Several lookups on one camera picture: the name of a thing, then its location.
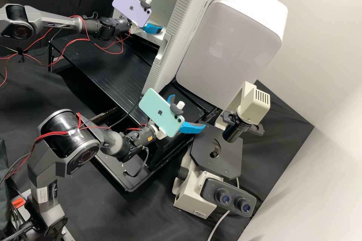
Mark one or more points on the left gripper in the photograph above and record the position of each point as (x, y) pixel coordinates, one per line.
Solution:
(137, 29)

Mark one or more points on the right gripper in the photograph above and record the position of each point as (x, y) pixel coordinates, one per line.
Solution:
(158, 132)

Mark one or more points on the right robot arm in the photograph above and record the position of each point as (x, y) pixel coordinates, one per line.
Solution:
(70, 139)

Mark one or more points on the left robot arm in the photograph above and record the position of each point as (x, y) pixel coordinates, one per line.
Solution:
(42, 20)

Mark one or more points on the incubator door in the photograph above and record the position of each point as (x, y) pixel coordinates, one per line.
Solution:
(175, 40)

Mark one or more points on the black platform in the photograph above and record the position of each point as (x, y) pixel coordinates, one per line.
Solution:
(107, 66)
(192, 105)
(144, 44)

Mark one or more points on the white box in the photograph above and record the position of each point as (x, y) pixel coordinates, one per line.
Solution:
(232, 40)

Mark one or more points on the cream microscope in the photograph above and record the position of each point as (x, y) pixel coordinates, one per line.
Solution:
(192, 193)

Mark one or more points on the black tray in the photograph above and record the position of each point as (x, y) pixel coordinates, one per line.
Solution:
(118, 167)

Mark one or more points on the right wrist camera phone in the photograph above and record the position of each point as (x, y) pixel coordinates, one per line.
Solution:
(158, 111)

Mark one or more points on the wrist camera phone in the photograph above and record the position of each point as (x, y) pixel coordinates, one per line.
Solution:
(127, 6)
(158, 111)

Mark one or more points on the left wrist camera phone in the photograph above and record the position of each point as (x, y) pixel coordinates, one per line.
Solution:
(127, 6)

